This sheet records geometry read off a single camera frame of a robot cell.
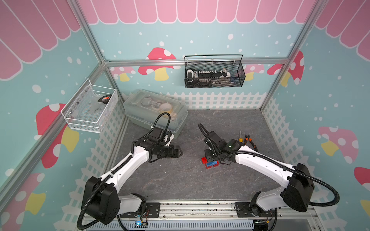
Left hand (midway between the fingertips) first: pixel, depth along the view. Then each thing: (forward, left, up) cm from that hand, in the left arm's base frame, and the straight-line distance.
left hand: (175, 156), depth 81 cm
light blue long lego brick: (0, -20, -8) cm, 22 cm away
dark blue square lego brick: (-1, -22, -5) cm, 23 cm away
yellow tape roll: (+34, +9, +5) cm, 35 cm away
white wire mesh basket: (+14, +48, +20) cm, 54 cm away
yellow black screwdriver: (+18, -43, -10) cm, 48 cm away
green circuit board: (-31, +17, -13) cm, 38 cm away
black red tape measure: (+22, +38, +22) cm, 50 cm away
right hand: (+1, -18, 0) cm, 18 cm away
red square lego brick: (-1, -20, -12) cm, 23 cm away
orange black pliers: (+21, -49, -11) cm, 55 cm away
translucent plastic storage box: (+31, +22, +8) cm, 39 cm away
